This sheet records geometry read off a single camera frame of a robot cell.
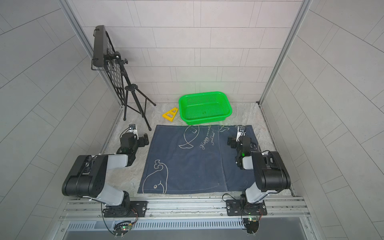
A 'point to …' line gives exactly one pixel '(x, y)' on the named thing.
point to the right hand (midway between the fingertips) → (237, 132)
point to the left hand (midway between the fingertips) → (142, 132)
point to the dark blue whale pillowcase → (191, 159)
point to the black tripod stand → (134, 98)
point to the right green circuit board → (251, 224)
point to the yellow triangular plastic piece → (170, 115)
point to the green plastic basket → (204, 108)
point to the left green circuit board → (121, 228)
